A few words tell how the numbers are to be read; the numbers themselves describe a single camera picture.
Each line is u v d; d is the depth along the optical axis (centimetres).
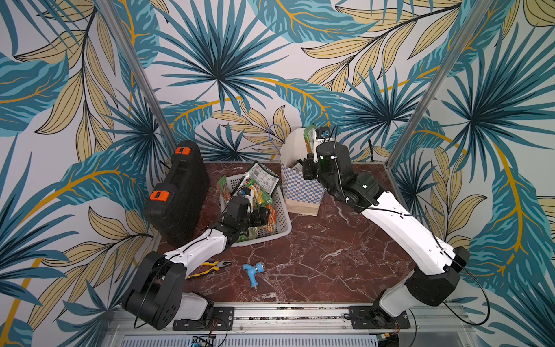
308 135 64
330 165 47
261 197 95
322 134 55
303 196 90
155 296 41
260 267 82
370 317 73
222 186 97
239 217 67
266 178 95
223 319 73
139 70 82
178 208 78
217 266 84
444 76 84
